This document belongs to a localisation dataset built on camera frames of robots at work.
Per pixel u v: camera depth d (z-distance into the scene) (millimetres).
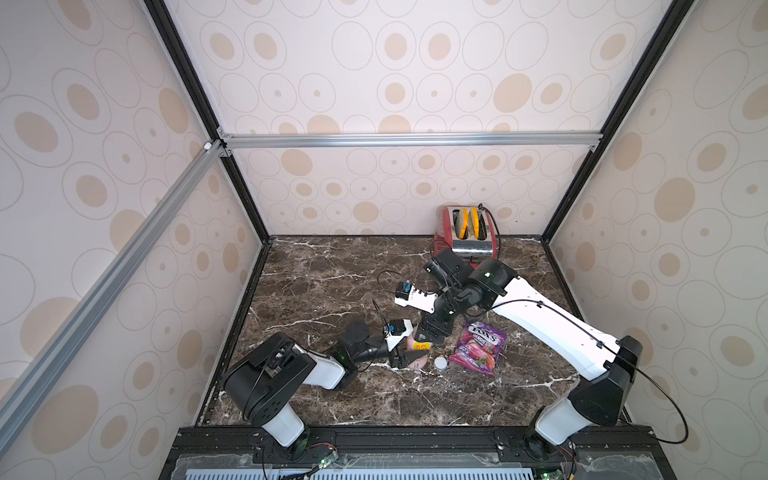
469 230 970
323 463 701
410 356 769
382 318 970
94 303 521
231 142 918
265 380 460
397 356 715
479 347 880
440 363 875
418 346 744
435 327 615
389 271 1093
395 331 676
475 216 972
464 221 964
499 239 1065
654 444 746
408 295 625
